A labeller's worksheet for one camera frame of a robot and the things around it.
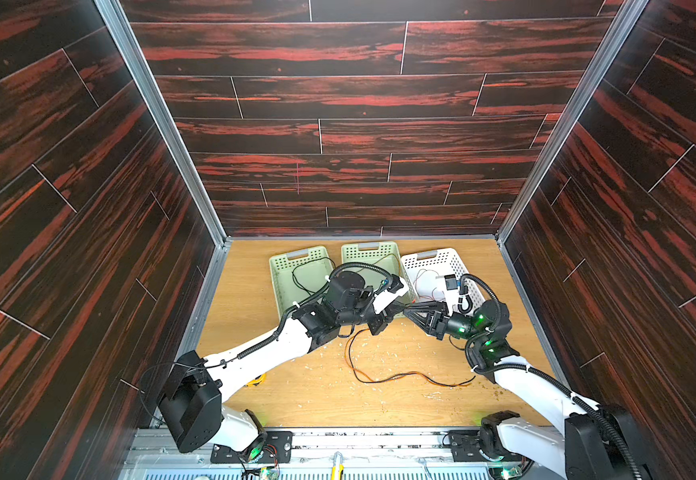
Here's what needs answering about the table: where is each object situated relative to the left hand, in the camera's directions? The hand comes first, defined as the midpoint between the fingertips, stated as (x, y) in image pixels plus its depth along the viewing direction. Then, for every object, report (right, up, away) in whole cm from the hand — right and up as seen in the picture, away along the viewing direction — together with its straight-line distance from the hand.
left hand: (404, 307), depth 72 cm
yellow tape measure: (-40, -23, +12) cm, 47 cm away
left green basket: (-32, +7, +36) cm, 48 cm away
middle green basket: (0, +15, +40) cm, 42 cm away
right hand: (+1, 0, +2) cm, 2 cm away
